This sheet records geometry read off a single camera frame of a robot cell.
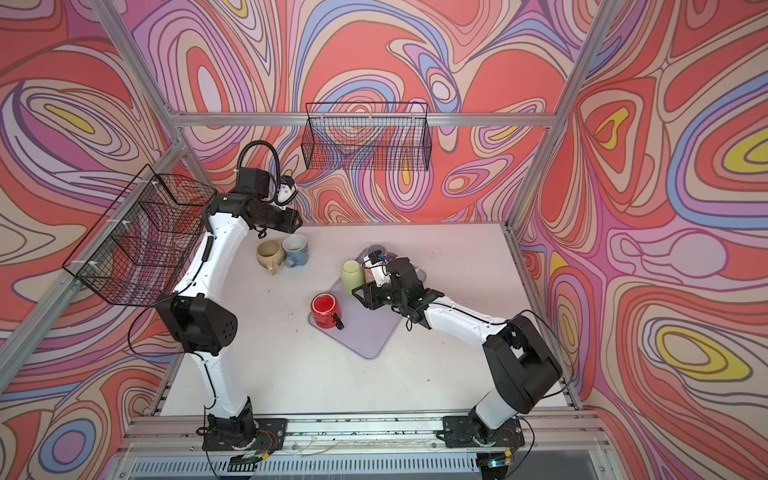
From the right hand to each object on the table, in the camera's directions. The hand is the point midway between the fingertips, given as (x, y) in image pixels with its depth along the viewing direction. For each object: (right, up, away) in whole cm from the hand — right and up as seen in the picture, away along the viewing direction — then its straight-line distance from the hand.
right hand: (361, 296), depth 84 cm
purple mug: (+4, +14, +19) cm, 24 cm away
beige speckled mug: (-33, +12, +17) cm, 39 cm away
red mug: (-11, -5, +2) cm, 12 cm away
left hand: (-19, +23, +2) cm, 30 cm away
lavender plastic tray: (+1, -12, +6) cm, 14 cm away
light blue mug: (-24, +13, +17) cm, 32 cm away
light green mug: (-3, +5, +9) cm, 11 cm away
